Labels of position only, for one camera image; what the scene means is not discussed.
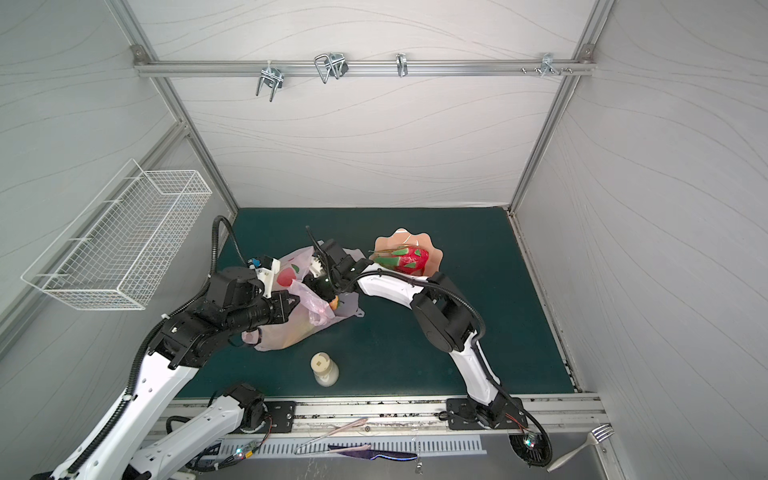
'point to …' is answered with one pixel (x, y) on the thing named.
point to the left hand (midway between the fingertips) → (304, 294)
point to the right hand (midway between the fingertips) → (296, 293)
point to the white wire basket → (119, 248)
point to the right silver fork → (595, 436)
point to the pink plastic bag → (311, 311)
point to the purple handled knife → (371, 453)
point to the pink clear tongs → (306, 447)
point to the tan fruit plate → (404, 237)
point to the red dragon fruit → (410, 260)
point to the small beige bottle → (325, 370)
